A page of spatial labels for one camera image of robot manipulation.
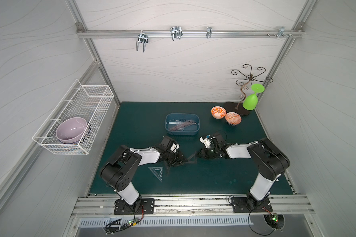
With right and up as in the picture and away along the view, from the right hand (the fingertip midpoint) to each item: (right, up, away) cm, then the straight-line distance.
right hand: (195, 154), depth 92 cm
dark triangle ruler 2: (-17, -8, -6) cm, 20 cm away
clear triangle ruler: (-22, -10, -8) cm, 26 cm away
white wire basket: (-59, +32, -14) cm, 69 cm away
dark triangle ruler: (-2, -3, -2) cm, 4 cm away
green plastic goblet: (+33, +33, -3) cm, 47 cm away
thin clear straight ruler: (-9, +19, +15) cm, 26 cm away
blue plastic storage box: (-2, +15, +12) cm, 19 cm away
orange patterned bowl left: (+19, +28, +19) cm, 39 cm away
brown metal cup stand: (+33, +47, +1) cm, 57 cm away
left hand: (-6, -3, -6) cm, 9 cm away
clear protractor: (-10, +17, +13) cm, 24 cm away
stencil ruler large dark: (-14, +16, +12) cm, 24 cm away
